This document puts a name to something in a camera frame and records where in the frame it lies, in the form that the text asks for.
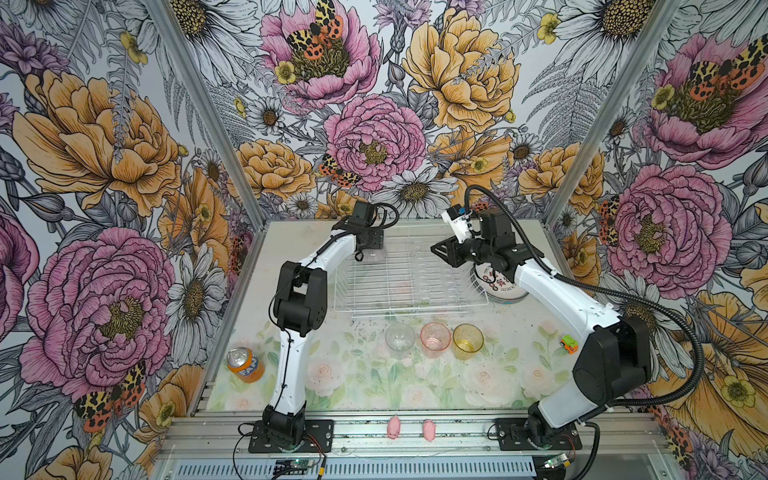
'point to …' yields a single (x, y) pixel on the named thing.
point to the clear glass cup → (399, 338)
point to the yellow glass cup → (467, 339)
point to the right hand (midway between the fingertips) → (437, 254)
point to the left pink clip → (393, 428)
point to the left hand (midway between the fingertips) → (369, 244)
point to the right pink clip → (429, 430)
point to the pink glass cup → (434, 338)
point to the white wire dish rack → (406, 279)
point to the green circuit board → (292, 466)
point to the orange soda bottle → (245, 364)
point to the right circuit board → (555, 461)
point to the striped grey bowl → (374, 256)
